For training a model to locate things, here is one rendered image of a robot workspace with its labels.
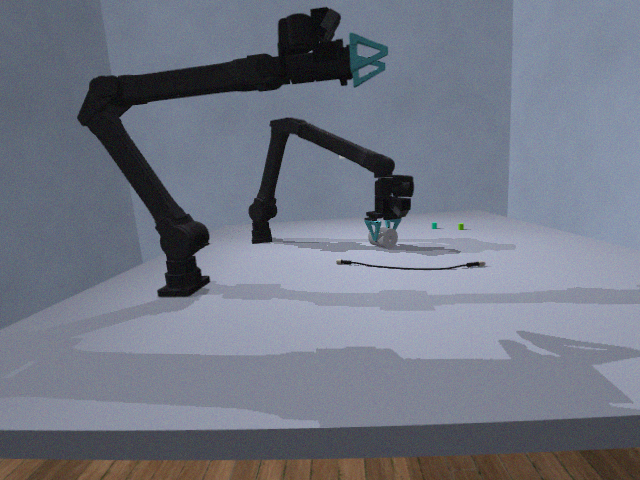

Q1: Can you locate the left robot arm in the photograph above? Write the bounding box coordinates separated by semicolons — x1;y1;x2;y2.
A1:
249;117;414;244

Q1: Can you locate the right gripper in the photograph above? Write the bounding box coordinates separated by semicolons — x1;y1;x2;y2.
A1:
311;33;388;88

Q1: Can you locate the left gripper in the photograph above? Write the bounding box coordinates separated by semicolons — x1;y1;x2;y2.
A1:
364;196;401;241

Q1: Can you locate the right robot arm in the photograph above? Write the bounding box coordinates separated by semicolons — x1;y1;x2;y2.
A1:
77;7;341;297

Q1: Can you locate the white cylinder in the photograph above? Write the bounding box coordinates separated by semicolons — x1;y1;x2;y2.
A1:
368;227;398;249

